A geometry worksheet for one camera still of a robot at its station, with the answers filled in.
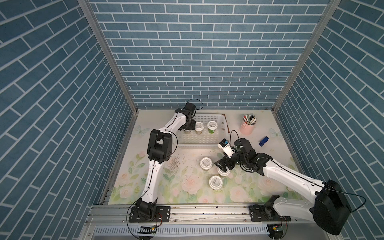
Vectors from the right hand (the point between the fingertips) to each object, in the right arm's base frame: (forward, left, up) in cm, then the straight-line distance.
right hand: (221, 158), depth 82 cm
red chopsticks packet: (+34, -6, -9) cm, 36 cm away
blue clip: (+20, -30, -9) cm, 37 cm away
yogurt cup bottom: (-11, +3, -5) cm, 13 cm away
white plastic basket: (+19, +9, -10) cm, 23 cm away
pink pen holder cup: (+26, -18, -3) cm, 32 cm away
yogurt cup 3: (-7, -1, -4) cm, 8 cm away
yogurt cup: (+22, +23, -7) cm, 32 cm away
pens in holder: (+32, -20, -1) cm, 37 cm away
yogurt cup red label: (+23, +14, -3) cm, 27 cm away
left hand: (+26, +20, -6) cm, 33 cm away
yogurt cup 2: (-2, +8, -5) cm, 10 cm away
